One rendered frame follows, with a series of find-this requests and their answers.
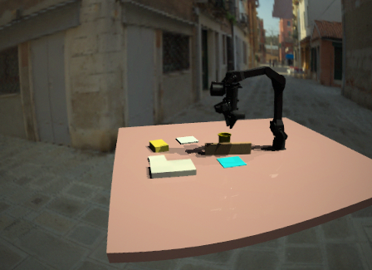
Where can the tan wooden bar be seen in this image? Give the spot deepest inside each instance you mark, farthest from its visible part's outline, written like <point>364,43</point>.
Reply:
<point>242,148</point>

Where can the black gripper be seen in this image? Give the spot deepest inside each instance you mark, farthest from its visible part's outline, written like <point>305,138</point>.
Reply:
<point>231,116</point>

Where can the yellow rectangular block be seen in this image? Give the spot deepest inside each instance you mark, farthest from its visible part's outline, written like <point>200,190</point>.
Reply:
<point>158,146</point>

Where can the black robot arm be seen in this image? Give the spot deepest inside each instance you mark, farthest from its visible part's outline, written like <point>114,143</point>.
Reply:
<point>278,85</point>

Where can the yellow translucent cup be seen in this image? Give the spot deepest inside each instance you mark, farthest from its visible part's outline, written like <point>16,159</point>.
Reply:
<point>224,137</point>

